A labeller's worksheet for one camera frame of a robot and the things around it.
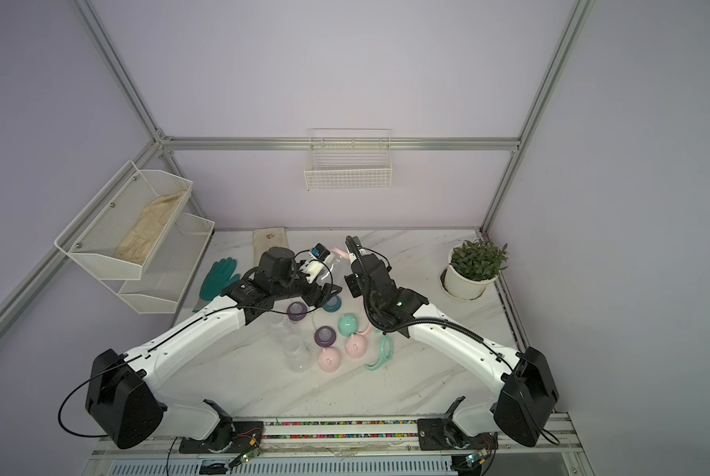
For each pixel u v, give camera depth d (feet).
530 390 1.30
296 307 3.06
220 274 3.47
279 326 2.68
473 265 2.91
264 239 3.89
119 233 2.51
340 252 2.33
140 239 2.51
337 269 2.35
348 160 3.18
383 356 2.74
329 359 2.69
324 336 2.90
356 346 2.75
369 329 2.97
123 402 1.30
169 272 3.05
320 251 2.20
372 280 1.77
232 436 2.36
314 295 2.25
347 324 2.97
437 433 2.40
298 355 2.55
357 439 2.45
